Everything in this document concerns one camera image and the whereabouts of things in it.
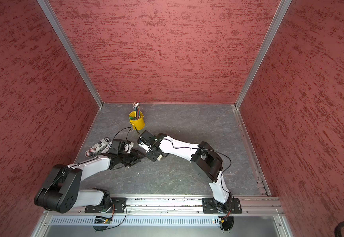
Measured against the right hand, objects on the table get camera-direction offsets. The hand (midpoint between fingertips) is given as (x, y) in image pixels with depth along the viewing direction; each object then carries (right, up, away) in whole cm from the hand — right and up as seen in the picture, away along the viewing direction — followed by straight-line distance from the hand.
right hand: (154, 156), depth 87 cm
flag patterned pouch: (-39, +3, +5) cm, 40 cm away
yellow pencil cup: (-13, +19, +13) cm, 26 cm away
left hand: (-8, -3, +1) cm, 8 cm away
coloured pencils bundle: (-14, +31, +10) cm, 36 cm away
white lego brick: (+4, +1, -6) cm, 7 cm away
